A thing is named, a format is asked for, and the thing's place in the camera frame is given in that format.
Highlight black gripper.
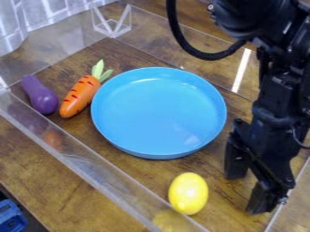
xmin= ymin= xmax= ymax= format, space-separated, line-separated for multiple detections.
xmin=224 ymin=103 xmax=310 ymax=215

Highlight yellow toy lemon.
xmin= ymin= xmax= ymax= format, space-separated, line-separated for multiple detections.
xmin=168 ymin=172 xmax=208 ymax=215

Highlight blue round tray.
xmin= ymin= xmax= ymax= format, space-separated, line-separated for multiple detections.
xmin=91 ymin=67 xmax=226 ymax=160

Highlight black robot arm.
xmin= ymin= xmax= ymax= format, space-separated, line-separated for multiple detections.
xmin=212 ymin=0 xmax=310 ymax=215

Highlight orange toy carrot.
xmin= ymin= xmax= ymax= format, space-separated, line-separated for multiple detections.
xmin=59 ymin=60 xmax=112 ymax=119

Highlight purple toy eggplant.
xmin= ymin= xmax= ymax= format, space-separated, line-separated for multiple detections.
xmin=20 ymin=75 xmax=59 ymax=115

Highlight blue plastic object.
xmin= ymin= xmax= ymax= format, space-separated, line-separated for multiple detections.
xmin=0 ymin=199 xmax=28 ymax=232

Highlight white checkered curtain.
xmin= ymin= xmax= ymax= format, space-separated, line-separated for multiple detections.
xmin=0 ymin=0 xmax=117 ymax=56

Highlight thin black cable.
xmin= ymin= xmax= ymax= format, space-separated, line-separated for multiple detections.
xmin=290 ymin=126 xmax=310 ymax=150

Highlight clear acrylic enclosure wall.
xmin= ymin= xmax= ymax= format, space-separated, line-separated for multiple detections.
xmin=0 ymin=5 xmax=310 ymax=232

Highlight thick black braided cable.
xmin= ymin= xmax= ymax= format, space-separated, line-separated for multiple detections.
xmin=164 ymin=0 xmax=247 ymax=62

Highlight clear acrylic corner bracket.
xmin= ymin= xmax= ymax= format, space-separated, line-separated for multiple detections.
xmin=91 ymin=4 xmax=132 ymax=39

